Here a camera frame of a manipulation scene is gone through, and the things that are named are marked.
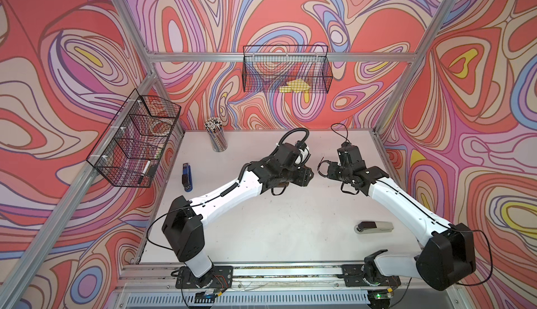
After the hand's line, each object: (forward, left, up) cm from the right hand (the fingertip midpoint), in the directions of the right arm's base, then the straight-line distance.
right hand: (332, 174), depth 84 cm
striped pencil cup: (+26, +51, +4) cm, 58 cm away
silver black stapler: (-18, -15, -11) cm, 26 cm away
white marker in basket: (-4, +70, +13) cm, 71 cm away
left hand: (-5, +10, +7) cm, 13 cm away
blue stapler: (+7, +64, -9) cm, 65 cm away
